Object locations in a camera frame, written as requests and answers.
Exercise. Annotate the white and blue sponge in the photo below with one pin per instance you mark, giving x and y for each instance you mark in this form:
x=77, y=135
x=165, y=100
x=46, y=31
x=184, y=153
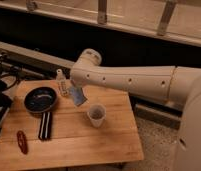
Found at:
x=77, y=95

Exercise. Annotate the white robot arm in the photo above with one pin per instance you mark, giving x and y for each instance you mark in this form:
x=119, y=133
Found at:
x=172, y=86

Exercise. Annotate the white ceramic cup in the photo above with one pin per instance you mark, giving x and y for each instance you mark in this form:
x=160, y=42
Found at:
x=96, y=114

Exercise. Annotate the clear plastic bottle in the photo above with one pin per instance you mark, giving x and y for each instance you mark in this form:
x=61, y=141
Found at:
x=61, y=80

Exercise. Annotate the black frying pan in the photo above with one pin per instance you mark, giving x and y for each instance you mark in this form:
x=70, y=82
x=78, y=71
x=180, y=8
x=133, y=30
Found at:
x=40, y=102

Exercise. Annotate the wooden cutting board table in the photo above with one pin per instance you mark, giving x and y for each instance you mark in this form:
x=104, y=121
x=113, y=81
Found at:
x=74, y=141

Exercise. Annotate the red oval tool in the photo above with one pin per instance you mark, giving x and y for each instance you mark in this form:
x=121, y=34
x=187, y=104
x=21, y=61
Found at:
x=22, y=142

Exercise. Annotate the black equipment with cables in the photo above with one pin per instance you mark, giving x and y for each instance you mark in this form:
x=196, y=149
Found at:
x=8, y=80

